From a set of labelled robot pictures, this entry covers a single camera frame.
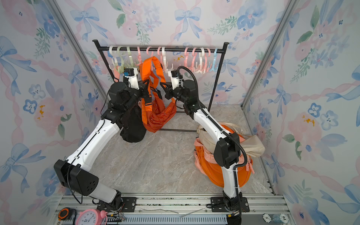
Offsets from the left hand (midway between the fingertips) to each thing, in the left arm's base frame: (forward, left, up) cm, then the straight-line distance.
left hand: (148, 78), depth 68 cm
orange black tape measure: (-51, +40, -42) cm, 77 cm away
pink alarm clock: (-52, +28, -43) cm, 73 cm away
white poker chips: (-52, -62, -42) cm, 92 cm away
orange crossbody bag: (-32, -34, -37) cm, 59 cm away
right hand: (+4, -5, -5) cm, 8 cm away
